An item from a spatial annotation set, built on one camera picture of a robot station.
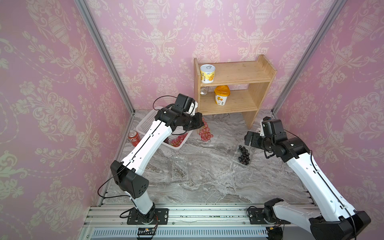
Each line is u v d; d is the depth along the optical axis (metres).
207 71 0.71
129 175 0.42
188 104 0.58
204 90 0.96
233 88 1.09
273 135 0.53
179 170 0.90
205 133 0.77
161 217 0.74
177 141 1.00
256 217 0.73
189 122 0.62
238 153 0.97
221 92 0.89
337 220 0.37
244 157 0.92
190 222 0.73
